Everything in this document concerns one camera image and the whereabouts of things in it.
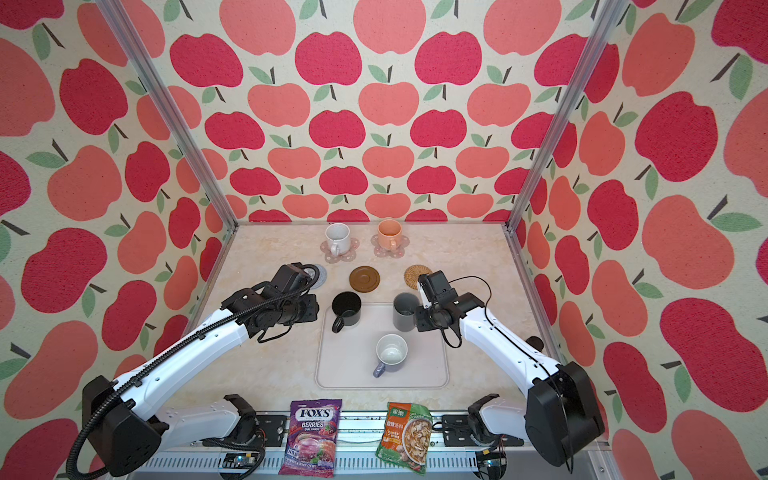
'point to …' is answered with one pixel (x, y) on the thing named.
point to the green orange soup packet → (406, 436)
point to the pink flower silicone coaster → (381, 251)
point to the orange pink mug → (389, 234)
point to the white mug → (338, 237)
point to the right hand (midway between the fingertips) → (429, 316)
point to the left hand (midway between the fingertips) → (322, 310)
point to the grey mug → (405, 306)
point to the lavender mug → (391, 351)
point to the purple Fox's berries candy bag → (310, 447)
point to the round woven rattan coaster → (412, 273)
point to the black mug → (347, 305)
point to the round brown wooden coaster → (364, 279)
